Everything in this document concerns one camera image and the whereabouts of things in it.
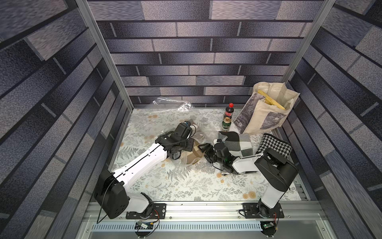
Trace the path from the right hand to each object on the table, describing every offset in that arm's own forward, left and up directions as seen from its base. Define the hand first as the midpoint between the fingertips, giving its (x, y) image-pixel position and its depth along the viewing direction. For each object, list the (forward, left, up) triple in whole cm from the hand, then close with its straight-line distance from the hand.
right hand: (197, 148), depth 90 cm
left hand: (-2, +4, +12) cm, 12 cm away
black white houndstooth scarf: (+7, -48, -2) cm, 48 cm away
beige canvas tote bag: (+17, -41, +19) cm, 48 cm away
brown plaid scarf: (-2, +1, -4) cm, 5 cm away
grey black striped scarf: (+6, -27, -5) cm, 29 cm away
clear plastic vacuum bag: (+33, +27, -5) cm, 43 cm away
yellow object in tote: (+25, -45, +18) cm, 54 cm away
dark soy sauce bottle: (+30, -23, +3) cm, 38 cm away
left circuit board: (-39, +28, -6) cm, 48 cm away
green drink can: (+17, -19, +4) cm, 26 cm away
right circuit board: (-38, -36, -10) cm, 54 cm away
